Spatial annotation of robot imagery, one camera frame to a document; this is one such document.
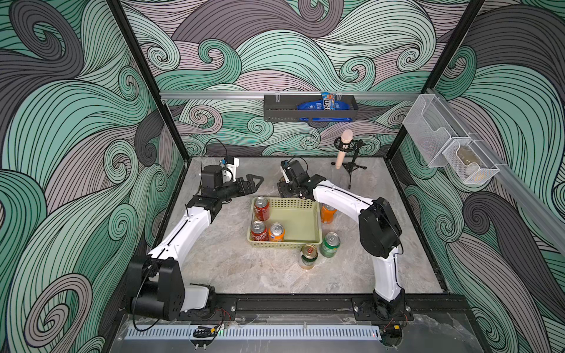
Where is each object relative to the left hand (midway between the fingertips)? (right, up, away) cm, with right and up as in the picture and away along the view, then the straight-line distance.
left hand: (255, 178), depth 80 cm
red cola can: (+2, -13, +8) cm, 15 cm away
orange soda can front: (+8, -21, +1) cm, 22 cm away
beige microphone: (+38, +17, +10) cm, 42 cm away
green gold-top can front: (+20, -27, -5) cm, 34 cm away
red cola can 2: (+1, -20, +1) cm, 20 cm away
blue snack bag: (+26, +31, +12) cm, 42 cm away
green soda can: (+28, -24, -2) cm, 37 cm away
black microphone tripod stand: (+41, +12, +15) cm, 45 cm away
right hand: (+13, -3, +14) cm, 20 cm away
